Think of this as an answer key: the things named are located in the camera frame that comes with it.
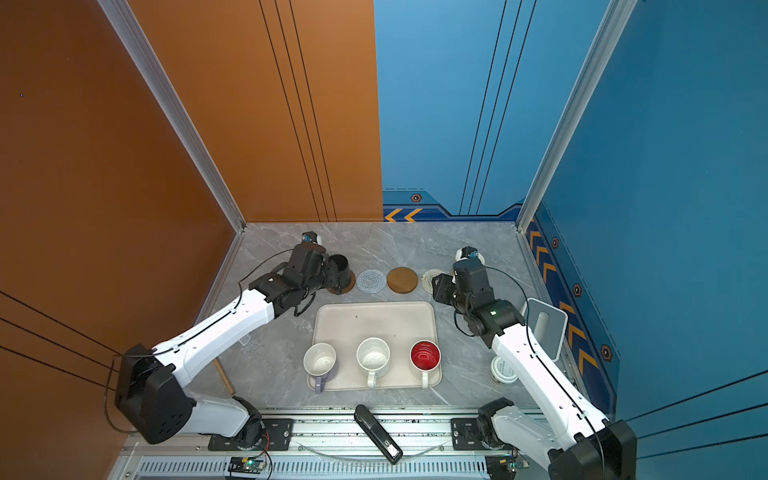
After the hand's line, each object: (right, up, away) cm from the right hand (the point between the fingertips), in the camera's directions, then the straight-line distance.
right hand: (436, 281), depth 79 cm
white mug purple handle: (-32, -22, +5) cm, 40 cm away
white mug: (+4, +7, -9) cm, 12 cm away
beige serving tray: (-9, -15, +13) cm, 22 cm away
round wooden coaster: (-8, -2, +24) cm, 25 cm away
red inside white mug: (-2, -22, +6) cm, 23 cm away
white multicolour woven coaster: (0, -2, +24) cm, 24 cm away
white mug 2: (-17, -22, +6) cm, 29 cm away
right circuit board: (+15, -44, -8) cm, 47 cm away
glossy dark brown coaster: (-27, -5, +21) cm, 35 cm away
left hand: (-28, +4, +4) cm, 28 cm away
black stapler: (-15, -36, -8) cm, 40 cm away
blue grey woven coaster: (-19, -2, +24) cm, 31 cm away
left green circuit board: (-47, -43, -8) cm, 64 cm away
